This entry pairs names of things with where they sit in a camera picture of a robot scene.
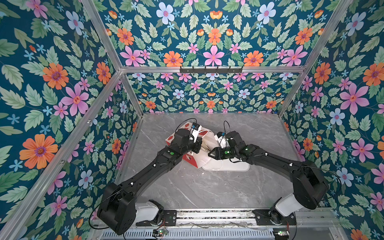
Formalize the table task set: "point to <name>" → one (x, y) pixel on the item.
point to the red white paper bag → (208, 142)
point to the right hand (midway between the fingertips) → (210, 153)
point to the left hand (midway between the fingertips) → (204, 135)
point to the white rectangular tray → (226, 164)
